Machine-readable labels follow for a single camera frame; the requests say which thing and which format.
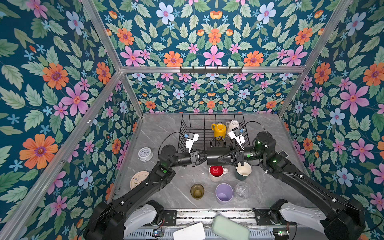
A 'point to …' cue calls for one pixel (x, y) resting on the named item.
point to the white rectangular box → (194, 232)
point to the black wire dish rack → (200, 123)
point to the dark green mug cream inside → (242, 171)
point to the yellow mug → (220, 129)
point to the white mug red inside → (216, 173)
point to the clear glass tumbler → (242, 190)
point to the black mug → (218, 149)
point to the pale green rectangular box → (227, 229)
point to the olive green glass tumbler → (197, 191)
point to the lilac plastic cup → (224, 193)
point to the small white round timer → (145, 154)
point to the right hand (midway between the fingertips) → (220, 156)
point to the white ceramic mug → (231, 125)
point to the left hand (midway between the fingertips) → (214, 156)
